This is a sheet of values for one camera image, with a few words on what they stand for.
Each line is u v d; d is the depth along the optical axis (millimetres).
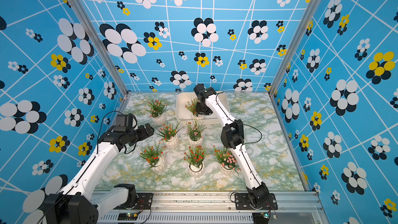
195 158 733
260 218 707
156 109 948
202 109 865
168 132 826
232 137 652
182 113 1083
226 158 720
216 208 724
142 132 734
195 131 826
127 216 722
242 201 732
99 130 932
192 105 946
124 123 620
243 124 651
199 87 822
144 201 725
